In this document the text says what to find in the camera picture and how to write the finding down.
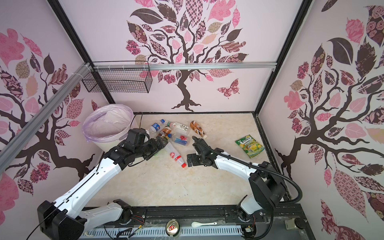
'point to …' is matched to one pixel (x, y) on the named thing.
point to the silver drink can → (172, 227)
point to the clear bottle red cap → (175, 154)
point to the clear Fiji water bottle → (179, 139)
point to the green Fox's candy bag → (250, 145)
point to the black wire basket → (119, 76)
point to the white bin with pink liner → (108, 125)
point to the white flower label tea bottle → (179, 127)
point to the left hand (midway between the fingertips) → (163, 148)
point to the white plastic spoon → (195, 224)
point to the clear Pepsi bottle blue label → (155, 127)
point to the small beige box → (290, 224)
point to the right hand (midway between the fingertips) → (193, 157)
